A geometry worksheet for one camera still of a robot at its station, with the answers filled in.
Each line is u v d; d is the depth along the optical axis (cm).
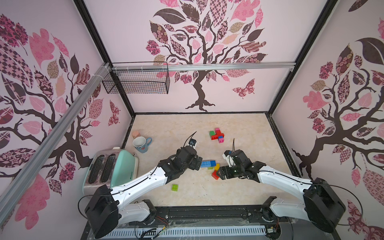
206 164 87
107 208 38
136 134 95
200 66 93
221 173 76
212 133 108
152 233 72
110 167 72
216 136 104
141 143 95
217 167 87
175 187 82
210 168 90
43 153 49
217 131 107
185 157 58
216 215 75
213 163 88
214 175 83
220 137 101
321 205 41
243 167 65
